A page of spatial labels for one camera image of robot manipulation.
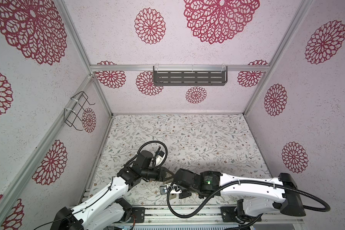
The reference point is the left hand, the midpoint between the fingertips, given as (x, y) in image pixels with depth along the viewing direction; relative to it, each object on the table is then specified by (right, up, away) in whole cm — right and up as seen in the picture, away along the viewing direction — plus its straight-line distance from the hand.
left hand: (173, 178), depth 72 cm
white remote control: (-3, +3, -2) cm, 4 cm away
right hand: (-1, 0, -3) cm, 3 cm away
